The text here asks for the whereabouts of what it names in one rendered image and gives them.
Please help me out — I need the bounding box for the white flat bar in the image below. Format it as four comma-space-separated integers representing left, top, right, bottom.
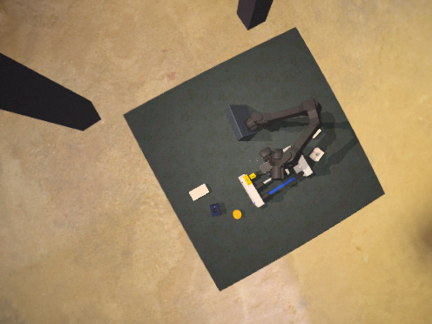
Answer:
189, 184, 209, 201

